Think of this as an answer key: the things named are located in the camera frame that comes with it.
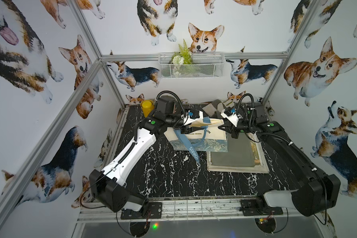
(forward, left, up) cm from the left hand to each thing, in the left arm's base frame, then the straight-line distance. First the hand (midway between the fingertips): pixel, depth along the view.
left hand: (203, 118), depth 67 cm
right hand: (+2, -9, -8) cm, 12 cm away
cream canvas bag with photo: (-12, -37, -33) cm, 51 cm away
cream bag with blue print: (0, -5, -16) cm, 17 cm away
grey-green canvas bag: (-4, -23, -29) cm, 37 cm away
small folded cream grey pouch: (+38, -16, -35) cm, 54 cm away
